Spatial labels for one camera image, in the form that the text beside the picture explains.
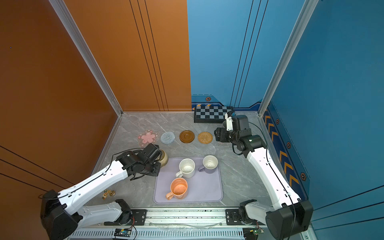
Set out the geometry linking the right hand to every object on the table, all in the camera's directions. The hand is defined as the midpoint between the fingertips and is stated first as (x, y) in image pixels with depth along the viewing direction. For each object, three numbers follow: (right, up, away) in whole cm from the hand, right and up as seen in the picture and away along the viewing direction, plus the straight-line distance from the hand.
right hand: (219, 131), depth 77 cm
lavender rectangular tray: (-8, -32, +6) cm, 33 cm away
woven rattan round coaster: (-6, -5, +28) cm, 29 cm away
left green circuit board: (-47, -49, -5) cm, 68 cm away
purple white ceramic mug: (-4, -20, +13) cm, 24 cm away
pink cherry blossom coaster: (-47, -5, +28) cm, 55 cm away
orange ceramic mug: (-22, -31, +4) cm, 38 cm away
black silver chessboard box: (-1, +12, +39) cm, 40 cm away
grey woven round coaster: (-33, -5, +28) cm, 43 cm away
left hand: (-32, -19, +1) cm, 38 cm away
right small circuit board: (+15, -49, -6) cm, 51 cm away
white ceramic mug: (-18, -23, +12) cm, 31 cm away
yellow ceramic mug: (-28, -13, -5) cm, 31 cm away
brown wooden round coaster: (-19, -5, +28) cm, 34 cm away
